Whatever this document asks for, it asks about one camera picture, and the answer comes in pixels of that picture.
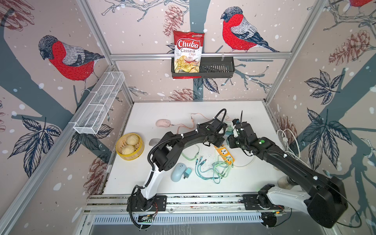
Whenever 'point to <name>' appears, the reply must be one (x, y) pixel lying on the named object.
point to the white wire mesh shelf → (89, 118)
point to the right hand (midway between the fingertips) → (229, 136)
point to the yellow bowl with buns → (129, 146)
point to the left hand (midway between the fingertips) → (223, 139)
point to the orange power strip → (226, 155)
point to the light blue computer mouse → (177, 172)
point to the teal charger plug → (188, 172)
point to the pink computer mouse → (163, 123)
